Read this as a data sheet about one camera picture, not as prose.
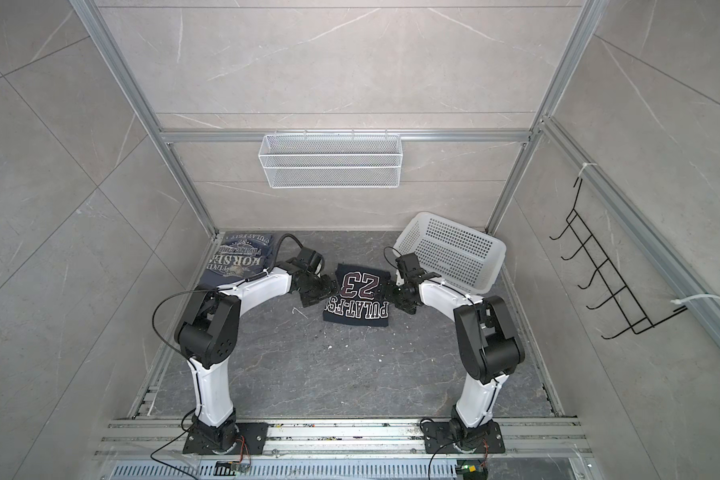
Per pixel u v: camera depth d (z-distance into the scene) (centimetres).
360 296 93
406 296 76
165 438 75
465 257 111
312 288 83
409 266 78
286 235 83
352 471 70
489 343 48
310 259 80
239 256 107
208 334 51
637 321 58
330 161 101
